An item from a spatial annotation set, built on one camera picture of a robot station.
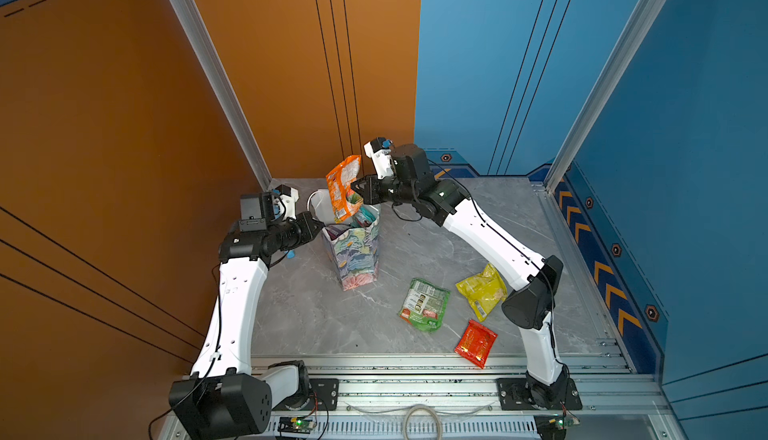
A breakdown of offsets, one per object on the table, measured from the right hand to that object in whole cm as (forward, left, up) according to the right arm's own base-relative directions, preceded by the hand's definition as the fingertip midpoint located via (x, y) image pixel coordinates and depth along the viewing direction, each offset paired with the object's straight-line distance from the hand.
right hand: (350, 185), depth 72 cm
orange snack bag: (+3, +4, -2) cm, 5 cm away
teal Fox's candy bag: (+5, -3, -16) cm, 17 cm away
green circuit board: (-44, +14, -36) cm, 59 cm away
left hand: (-5, +8, -8) cm, 12 cm away
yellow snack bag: (-14, -36, -30) cm, 49 cm away
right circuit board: (-44, -48, -38) cm, 76 cm away
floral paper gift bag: (-7, +1, -14) cm, 16 cm away
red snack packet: (-26, -32, -35) cm, 54 cm away
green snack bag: (-16, -19, -34) cm, 42 cm away
